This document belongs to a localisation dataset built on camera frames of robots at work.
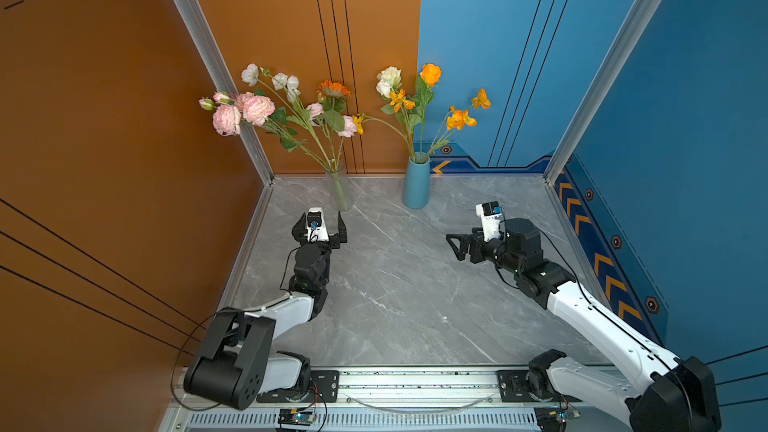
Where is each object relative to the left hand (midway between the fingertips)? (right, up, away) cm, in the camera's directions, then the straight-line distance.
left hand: (322, 212), depth 83 cm
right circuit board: (+58, -49, -12) cm, 77 cm away
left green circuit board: (-3, -49, -12) cm, 50 cm away
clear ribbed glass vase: (+1, +7, +21) cm, 22 cm away
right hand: (+37, -6, -4) cm, 38 cm away
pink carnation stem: (+1, +16, +16) cm, 23 cm away
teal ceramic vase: (+28, +10, +17) cm, 34 cm away
